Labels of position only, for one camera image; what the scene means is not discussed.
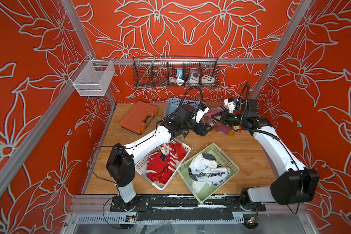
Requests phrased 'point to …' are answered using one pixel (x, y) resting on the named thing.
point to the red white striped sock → (171, 166)
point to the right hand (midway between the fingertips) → (209, 116)
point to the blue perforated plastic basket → (173, 103)
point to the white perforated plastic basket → (164, 186)
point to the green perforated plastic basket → (204, 190)
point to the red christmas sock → (181, 151)
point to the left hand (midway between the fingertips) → (208, 122)
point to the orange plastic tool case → (138, 118)
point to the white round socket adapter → (194, 77)
